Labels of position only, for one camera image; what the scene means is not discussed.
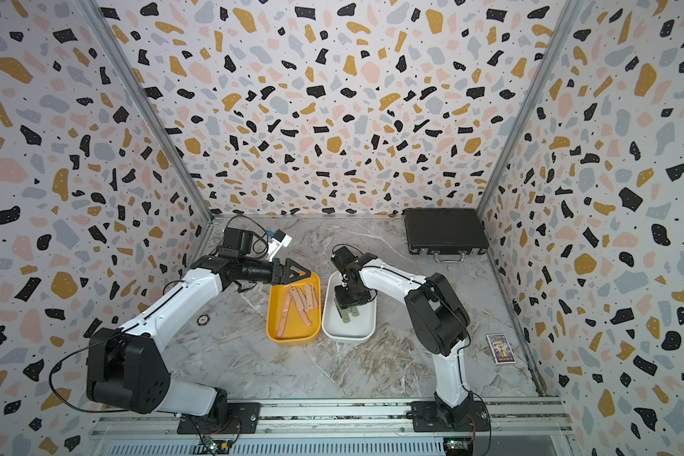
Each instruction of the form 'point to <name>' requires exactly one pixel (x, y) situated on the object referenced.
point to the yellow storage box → (295, 330)
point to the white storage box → (360, 328)
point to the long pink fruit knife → (284, 313)
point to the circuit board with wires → (218, 446)
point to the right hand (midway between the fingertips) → (344, 304)
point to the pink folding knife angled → (309, 296)
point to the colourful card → (501, 349)
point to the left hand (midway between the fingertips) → (304, 275)
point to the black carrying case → (446, 233)
